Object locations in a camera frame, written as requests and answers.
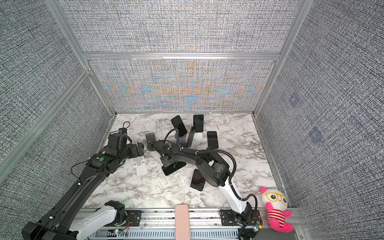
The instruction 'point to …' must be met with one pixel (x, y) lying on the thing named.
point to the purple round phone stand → (190, 137)
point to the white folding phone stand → (142, 170)
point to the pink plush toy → (276, 203)
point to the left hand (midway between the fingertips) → (136, 146)
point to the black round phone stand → (150, 139)
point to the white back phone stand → (198, 135)
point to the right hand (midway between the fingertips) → (169, 159)
